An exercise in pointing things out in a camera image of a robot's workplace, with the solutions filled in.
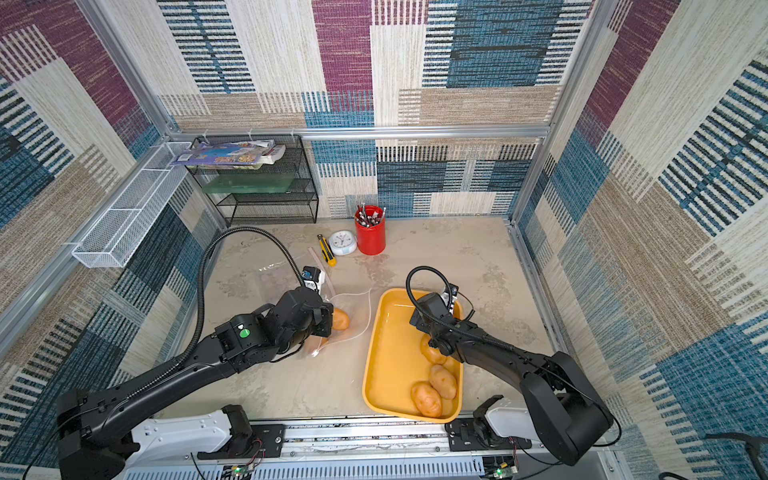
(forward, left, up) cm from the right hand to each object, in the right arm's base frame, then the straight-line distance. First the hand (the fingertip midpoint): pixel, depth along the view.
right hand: (433, 319), depth 90 cm
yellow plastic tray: (-12, +12, -1) cm, 17 cm away
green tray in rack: (+39, +59, +22) cm, 74 cm away
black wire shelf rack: (+48, +47, +3) cm, 67 cm away
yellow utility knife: (+27, +35, 0) cm, 44 cm away
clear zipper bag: (+3, +22, +2) cm, 23 cm away
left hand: (-6, +26, +18) cm, 32 cm away
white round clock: (+31, +30, -1) cm, 43 cm away
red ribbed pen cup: (+29, +19, +7) cm, 35 cm away
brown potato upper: (-18, -1, +3) cm, 19 cm away
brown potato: (-11, +2, +2) cm, 11 cm away
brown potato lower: (-23, +4, +2) cm, 23 cm away
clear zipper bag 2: (+16, +52, -3) cm, 55 cm away
